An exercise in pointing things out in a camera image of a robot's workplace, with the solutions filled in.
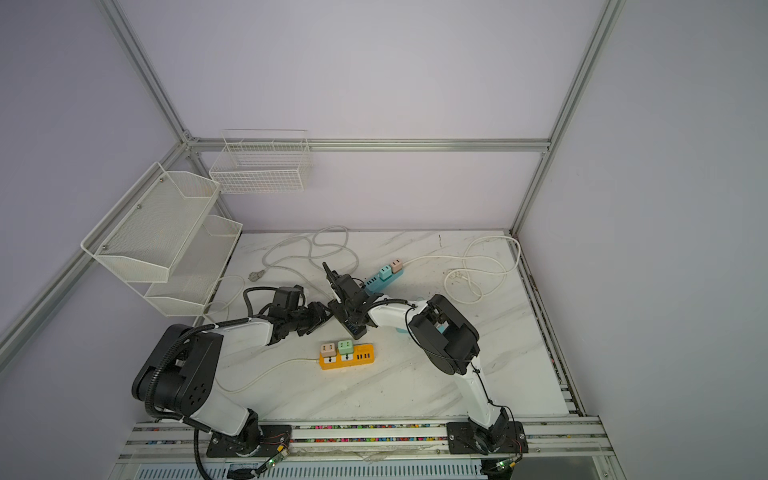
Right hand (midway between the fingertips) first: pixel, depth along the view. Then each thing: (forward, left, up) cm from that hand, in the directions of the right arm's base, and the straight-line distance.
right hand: (336, 302), depth 95 cm
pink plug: (-17, -1, +3) cm, 18 cm away
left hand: (-5, +2, -1) cm, 5 cm away
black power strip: (-9, -7, -2) cm, 12 cm away
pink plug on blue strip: (+13, -19, +2) cm, 24 cm away
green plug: (-17, -5, +3) cm, 18 cm away
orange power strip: (-17, -10, -2) cm, 20 cm away
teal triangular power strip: (-23, -29, +28) cm, 47 cm away
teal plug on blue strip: (+11, -16, +1) cm, 19 cm away
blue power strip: (+8, -12, -1) cm, 15 cm away
